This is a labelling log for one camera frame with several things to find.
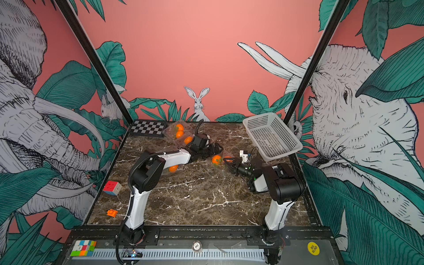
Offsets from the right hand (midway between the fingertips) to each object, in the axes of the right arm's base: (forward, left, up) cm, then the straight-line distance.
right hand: (223, 160), depth 87 cm
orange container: (+24, +29, -6) cm, 38 cm away
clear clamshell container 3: (+15, -4, -14) cm, 21 cm away
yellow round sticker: (-38, -40, -12) cm, 56 cm away
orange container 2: (+19, +22, -6) cm, 30 cm away
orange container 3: (+2, -4, -3) cm, 5 cm away
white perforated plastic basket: (+26, -35, -12) cm, 45 cm away
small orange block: (-25, +54, -8) cm, 60 cm away
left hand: (+11, 0, -5) cm, 12 cm away
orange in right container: (+4, +4, -5) cm, 7 cm away
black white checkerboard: (+30, +52, -7) cm, 60 cm away
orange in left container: (+30, +29, -6) cm, 42 cm away
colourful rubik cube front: (-39, +58, -5) cm, 70 cm away
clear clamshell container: (+28, +32, -7) cm, 43 cm away
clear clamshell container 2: (+16, +27, -6) cm, 32 cm away
